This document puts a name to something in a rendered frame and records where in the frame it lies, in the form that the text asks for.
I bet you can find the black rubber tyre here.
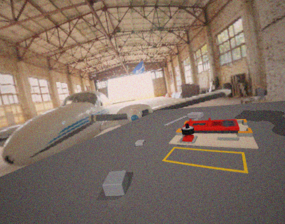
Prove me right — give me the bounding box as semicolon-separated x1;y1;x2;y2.
182;126;195;135

